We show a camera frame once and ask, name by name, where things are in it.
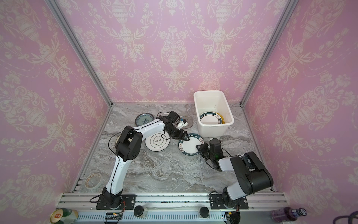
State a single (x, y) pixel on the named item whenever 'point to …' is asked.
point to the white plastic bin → (213, 101)
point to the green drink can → (64, 215)
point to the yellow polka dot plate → (222, 118)
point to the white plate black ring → (158, 142)
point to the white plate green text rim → (189, 147)
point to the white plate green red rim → (210, 118)
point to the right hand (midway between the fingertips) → (196, 145)
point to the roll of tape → (93, 180)
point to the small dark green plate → (143, 118)
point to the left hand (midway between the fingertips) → (186, 139)
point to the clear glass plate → (189, 120)
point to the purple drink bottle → (287, 214)
